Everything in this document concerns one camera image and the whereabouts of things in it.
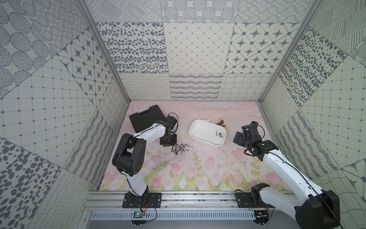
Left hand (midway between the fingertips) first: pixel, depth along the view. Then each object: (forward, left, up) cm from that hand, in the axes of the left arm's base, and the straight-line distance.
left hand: (172, 142), depth 92 cm
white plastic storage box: (+11, -25, -4) cm, 27 cm away
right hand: (-3, -44, +9) cm, 45 cm away
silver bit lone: (+9, -33, -4) cm, 35 cm away
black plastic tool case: (+17, +24, +3) cm, 29 cm away
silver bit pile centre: (-2, -6, -3) cm, 7 cm away
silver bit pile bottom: (-5, -3, -4) cm, 7 cm away
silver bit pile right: (0, -10, -4) cm, 11 cm away
